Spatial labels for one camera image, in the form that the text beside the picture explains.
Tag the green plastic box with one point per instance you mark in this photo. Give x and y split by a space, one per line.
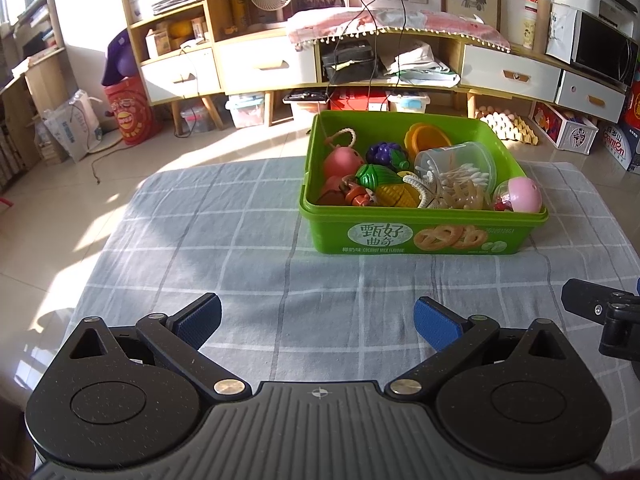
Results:
325 230

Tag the red printed bucket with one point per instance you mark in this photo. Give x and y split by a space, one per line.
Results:
130 112

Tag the red and white gift box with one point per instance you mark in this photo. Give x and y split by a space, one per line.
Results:
575 135

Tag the yellow green toy corn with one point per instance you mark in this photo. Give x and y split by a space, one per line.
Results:
395 195

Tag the orange round object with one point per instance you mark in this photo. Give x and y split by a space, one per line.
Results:
180 29

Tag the grey checked tablecloth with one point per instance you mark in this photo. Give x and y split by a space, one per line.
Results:
200 235

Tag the orange toy figure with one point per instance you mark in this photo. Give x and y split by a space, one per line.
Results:
357 195

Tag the white starfish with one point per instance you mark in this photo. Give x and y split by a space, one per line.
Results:
427 195

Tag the pink fringed cloth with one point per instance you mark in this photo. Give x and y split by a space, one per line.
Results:
380 22

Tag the tan plastic toy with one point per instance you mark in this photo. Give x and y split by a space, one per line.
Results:
467 197

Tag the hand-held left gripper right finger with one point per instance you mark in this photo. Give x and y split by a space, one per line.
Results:
440 325

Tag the yellow bottle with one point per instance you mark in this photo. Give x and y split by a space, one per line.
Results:
239 12

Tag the pile of white bags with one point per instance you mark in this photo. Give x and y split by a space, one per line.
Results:
420 65

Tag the stack of paper cups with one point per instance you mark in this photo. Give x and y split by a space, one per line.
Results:
530 25

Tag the purple toy grapes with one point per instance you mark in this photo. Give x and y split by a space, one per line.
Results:
382 152

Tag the black microwave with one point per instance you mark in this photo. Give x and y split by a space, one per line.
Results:
600 47

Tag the red carton box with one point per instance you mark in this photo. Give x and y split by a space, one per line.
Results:
632 107

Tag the clear storage box white lid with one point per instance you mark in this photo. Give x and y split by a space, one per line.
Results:
300 107

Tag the stack of egg trays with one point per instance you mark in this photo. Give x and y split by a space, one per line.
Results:
505 125

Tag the white cabinet drawer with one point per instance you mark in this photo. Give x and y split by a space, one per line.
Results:
165 77
240 67
480 72
570 95

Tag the small clear container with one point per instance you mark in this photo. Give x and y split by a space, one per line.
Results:
195 120

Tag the wooden bookshelf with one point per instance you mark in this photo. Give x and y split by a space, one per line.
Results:
45 85

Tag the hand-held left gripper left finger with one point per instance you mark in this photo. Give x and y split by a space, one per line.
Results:
200 317

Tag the pink pig toy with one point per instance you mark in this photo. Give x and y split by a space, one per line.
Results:
342 162

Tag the purple cloth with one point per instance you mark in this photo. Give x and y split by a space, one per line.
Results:
120 57

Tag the red storage box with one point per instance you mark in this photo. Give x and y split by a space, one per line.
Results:
357 100

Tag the pink toy capsule ball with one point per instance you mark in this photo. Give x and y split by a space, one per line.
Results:
525 195

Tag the small cardboard box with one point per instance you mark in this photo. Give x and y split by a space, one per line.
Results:
159 45

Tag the black bag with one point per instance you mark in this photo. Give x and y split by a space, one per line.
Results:
350 62

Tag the clear cotton swab jar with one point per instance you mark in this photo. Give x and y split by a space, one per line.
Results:
450 160

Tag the orange plastic cup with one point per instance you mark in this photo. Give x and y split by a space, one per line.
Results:
425 135

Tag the white paper drawing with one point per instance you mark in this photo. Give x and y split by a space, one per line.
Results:
562 32

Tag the clear storage box blue lid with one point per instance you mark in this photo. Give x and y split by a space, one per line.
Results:
245 112

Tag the blue and white carton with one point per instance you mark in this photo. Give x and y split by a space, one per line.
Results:
617 147

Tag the white sack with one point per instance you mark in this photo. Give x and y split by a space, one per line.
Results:
70 127

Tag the wooden TV cabinet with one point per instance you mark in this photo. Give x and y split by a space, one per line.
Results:
210 5

